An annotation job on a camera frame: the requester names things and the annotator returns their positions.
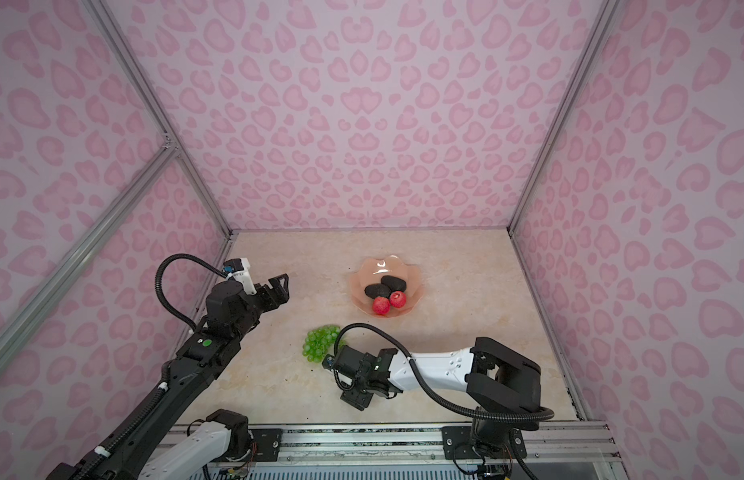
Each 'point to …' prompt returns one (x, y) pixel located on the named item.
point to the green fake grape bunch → (320, 343)
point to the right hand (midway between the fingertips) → (355, 386)
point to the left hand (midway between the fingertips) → (276, 275)
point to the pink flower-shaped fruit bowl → (371, 271)
